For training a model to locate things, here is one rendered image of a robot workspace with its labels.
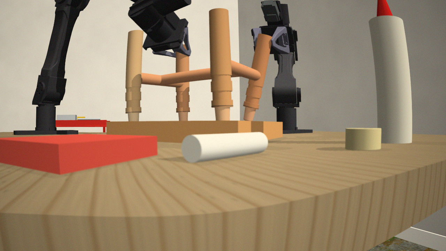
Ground flat red block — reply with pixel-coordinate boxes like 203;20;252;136
0;134;157;175

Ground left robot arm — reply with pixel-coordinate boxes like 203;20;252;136
260;0;313;134

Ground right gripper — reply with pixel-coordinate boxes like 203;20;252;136
142;16;191;58

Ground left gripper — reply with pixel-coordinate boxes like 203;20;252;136
251;26;295;54

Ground light brown wooden stool legs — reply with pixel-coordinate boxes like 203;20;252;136
125;8;272;121

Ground beige short cylinder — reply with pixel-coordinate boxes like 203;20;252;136
345;128;381;151

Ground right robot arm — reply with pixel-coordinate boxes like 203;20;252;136
14;0;191;135

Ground white cylinder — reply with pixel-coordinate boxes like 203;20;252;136
181;132;268;163

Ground tall beige cylinder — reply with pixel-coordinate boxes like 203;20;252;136
369;0;412;144

